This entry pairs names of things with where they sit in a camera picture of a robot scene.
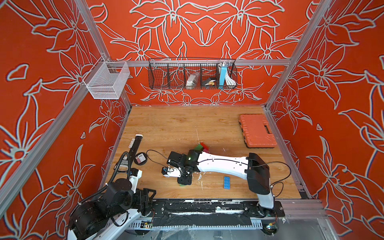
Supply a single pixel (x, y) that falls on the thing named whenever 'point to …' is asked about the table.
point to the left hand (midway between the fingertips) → (151, 192)
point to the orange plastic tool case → (256, 131)
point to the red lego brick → (204, 146)
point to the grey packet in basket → (191, 81)
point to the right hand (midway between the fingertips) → (178, 180)
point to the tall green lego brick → (199, 147)
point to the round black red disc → (140, 158)
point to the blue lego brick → (227, 182)
